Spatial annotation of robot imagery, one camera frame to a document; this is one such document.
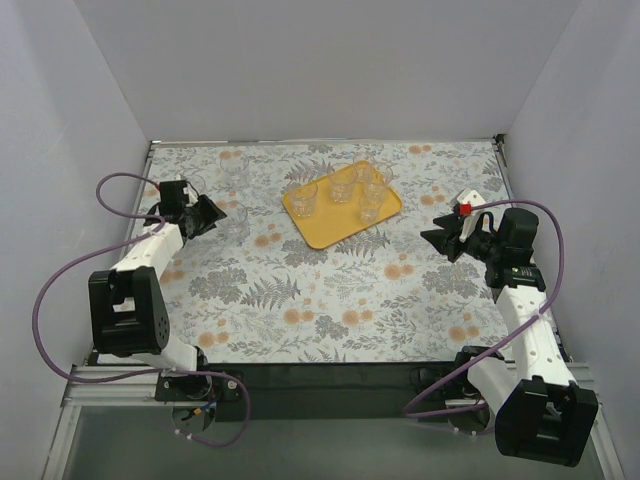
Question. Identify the clear glass left edge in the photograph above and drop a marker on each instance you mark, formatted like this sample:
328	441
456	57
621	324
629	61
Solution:
198	184

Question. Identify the floral patterned table mat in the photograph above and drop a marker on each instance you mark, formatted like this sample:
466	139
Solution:
383	294

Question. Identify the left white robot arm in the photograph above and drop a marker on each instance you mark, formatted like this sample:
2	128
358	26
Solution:
128	312

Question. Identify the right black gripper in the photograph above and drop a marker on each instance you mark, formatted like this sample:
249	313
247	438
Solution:
472	245

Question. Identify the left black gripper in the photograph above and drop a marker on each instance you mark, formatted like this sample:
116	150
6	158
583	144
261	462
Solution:
201	216

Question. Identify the aluminium frame rail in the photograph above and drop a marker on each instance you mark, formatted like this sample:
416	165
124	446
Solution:
138	390

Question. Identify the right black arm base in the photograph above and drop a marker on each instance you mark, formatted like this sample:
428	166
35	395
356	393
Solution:
456	394

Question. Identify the small clear glass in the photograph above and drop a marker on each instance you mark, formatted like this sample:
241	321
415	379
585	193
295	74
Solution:
361	162
369	208

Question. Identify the yellow plastic tray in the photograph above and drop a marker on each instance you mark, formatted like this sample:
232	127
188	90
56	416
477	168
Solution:
333	222

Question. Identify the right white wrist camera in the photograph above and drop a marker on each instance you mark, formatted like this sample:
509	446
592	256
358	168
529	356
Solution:
466	201

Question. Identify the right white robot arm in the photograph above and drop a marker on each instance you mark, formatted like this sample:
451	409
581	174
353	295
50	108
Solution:
540	411

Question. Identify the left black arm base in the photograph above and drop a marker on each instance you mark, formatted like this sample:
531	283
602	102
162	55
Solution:
195	399

